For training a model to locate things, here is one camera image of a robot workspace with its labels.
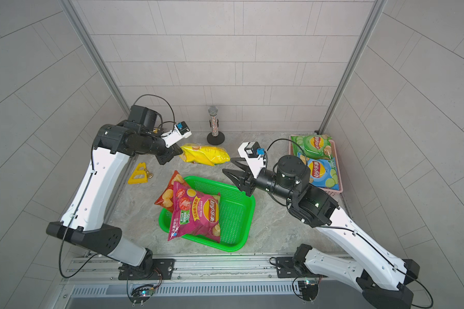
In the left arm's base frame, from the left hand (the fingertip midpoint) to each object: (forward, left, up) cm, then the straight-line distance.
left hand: (183, 147), depth 70 cm
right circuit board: (-41, -46, -31) cm, 69 cm away
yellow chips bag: (-4, -9, +1) cm, 10 cm away
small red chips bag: (-14, +7, -15) cm, 21 cm away
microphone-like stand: (+32, -7, -29) cm, 44 cm away
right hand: (-15, -18, +8) cm, 24 cm away
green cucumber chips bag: (+16, -58, -17) cm, 63 cm away
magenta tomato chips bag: (-18, -5, -17) cm, 25 cm away
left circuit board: (-41, +12, -29) cm, 52 cm away
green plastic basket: (-13, -20, -31) cm, 39 cm away
